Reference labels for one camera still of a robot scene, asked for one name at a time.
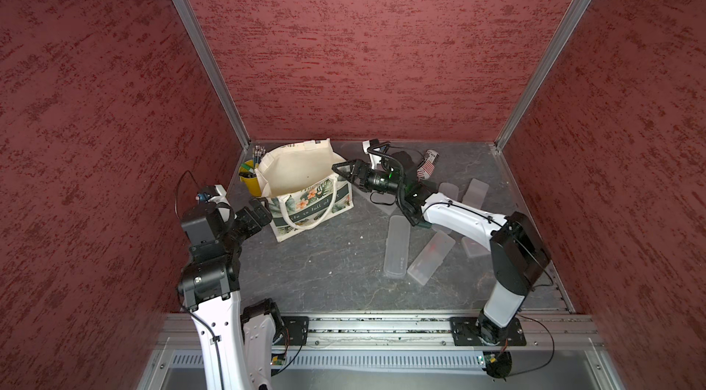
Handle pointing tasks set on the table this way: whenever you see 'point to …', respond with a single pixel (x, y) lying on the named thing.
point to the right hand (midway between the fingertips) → (337, 176)
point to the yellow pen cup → (247, 174)
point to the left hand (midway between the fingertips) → (253, 214)
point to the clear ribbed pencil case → (449, 190)
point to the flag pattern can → (427, 166)
